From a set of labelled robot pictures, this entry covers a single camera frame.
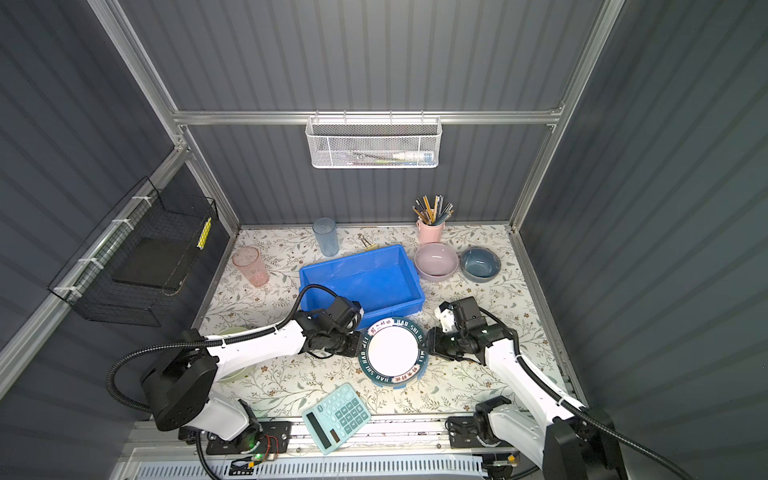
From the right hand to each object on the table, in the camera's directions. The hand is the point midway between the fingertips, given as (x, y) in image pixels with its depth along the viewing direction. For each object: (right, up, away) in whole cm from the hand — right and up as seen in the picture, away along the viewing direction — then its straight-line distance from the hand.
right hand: (427, 348), depth 81 cm
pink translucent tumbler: (-64, +24, +30) cm, 75 cm away
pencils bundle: (+6, +40, +30) cm, 51 cm away
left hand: (-17, -1, +3) cm, 18 cm away
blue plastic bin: (-13, +16, +21) cm, 30 cm away
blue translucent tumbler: (-34, +35, +27) cm, 56 cm away
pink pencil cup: (+5, +34, +30) cm, 46 cm away
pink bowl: (+6, +23, +27) cm, 37 cm away
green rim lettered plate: (-9, -2, +3) cm, 10 cm away
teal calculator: (-24, -16, -6) cm, 29 cm away
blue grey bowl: (+22, +22, +24) cm, 39 cm away
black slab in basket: (-74, +24, -1) cm, 78 cm away
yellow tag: (-63, +32, +2) cm, 70 cm away
